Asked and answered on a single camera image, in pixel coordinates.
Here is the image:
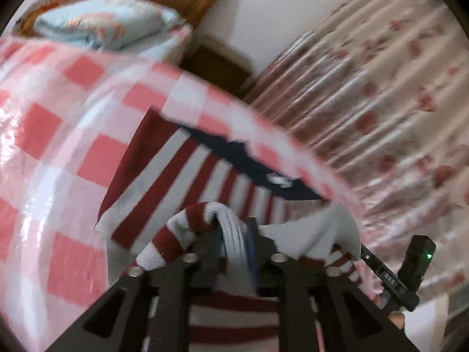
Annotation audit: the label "light blue floral pillow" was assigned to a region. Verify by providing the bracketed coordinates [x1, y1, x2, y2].
[32, 0, 184, 50]

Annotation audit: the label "floral tulip curtain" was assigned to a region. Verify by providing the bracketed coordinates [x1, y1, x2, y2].
[244, 0, 469, 338]

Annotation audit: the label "wooden nightstand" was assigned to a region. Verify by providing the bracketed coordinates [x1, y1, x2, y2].
[179, 35, 257, 99]

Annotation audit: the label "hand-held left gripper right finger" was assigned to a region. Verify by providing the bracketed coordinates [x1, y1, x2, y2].
[244, 217, 422, 352]

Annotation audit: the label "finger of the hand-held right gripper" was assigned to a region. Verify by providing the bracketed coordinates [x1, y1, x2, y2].
[360, 244, 382, 270]

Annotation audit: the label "person's right hand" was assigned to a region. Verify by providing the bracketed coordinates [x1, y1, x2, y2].
[388, 310, 405, 331]

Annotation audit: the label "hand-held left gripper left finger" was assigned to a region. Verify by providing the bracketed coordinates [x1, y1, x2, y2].
[44, 224, 226, 352]

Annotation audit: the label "striped knit sweater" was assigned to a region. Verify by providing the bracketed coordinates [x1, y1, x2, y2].
[94, 110, 361, 352]

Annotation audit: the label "pink white checkered sheet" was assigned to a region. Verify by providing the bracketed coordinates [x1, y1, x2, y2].
[0, 38, 371, 352]

